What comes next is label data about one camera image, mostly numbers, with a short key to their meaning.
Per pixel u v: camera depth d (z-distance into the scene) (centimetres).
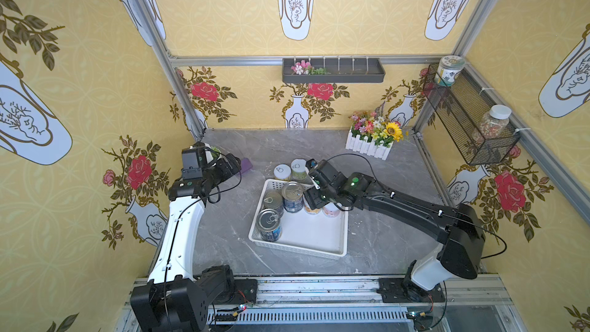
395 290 74
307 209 72
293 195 86
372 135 99
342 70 92
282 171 98
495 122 65
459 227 43
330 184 59
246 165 109
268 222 78
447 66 85
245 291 74
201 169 58
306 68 88
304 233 90
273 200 85
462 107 90
